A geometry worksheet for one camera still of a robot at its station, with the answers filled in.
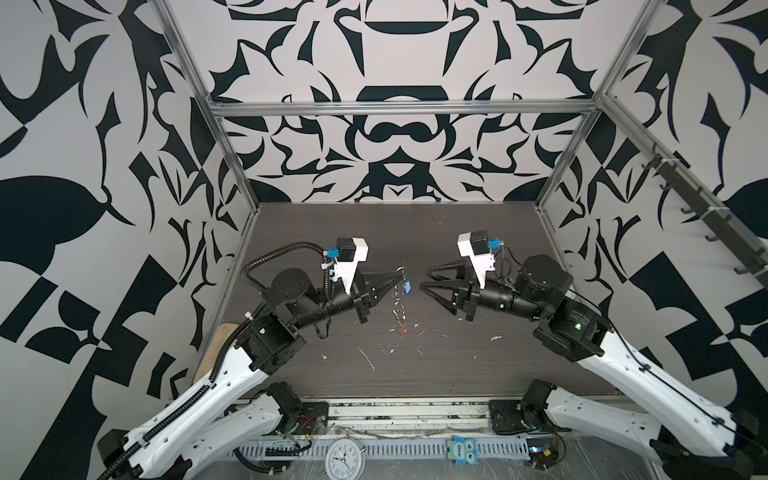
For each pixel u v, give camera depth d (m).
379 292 0.55
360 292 0.49
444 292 0.53
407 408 0.77
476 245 0.48
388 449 0.71
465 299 0.49
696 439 0.40
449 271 0.56
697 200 0.60
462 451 0.69
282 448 0.73
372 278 0.53
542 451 0.71
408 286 0.58
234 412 0.56
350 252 0.47
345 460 0.66
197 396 0.42
